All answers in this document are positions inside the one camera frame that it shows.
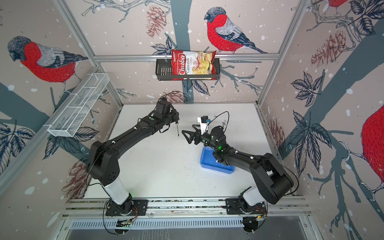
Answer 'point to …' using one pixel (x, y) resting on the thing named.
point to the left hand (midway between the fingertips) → (178, 112)
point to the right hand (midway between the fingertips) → (185, 132)
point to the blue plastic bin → (208, 161)
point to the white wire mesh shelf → (69, 120)
